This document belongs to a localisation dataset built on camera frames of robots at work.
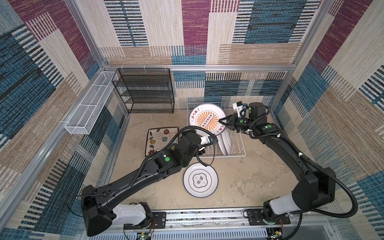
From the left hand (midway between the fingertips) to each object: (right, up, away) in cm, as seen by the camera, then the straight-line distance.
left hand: (196, 132), depth 70 cm
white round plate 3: (+15, -6, +14) cm, 22 cm away
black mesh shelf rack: (-36, +28, +40) cm, 61 cm away
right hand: (+11, +4, +7) cm, 14 cm away
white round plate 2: (+6, +8, +10) cm, 14 cm away
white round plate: (+3, -29, +16) cm, 33 cm away
